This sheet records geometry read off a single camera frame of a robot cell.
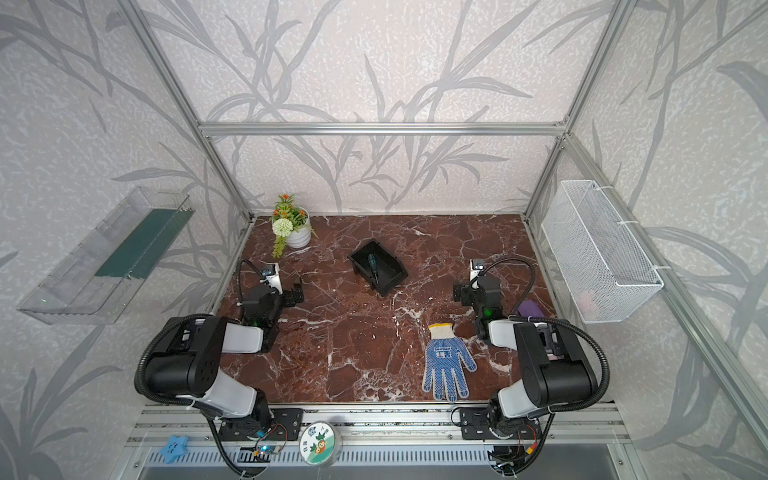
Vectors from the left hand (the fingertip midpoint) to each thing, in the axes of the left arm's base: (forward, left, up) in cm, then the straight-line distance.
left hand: (289, 269), depth 94 cm
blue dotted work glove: (-27, -48, -7) cm, 56 cm away
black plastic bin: (+6, -32, -9) cm, 34 cm away
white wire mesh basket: (-13, -78, +28) cm, 84 cm away
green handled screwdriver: (+8, -25, -7) cm, 28 cm away
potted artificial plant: (+14, +1, +6) cm, 15 cm away
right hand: (+1, -59, -1) cm, 59 cm away
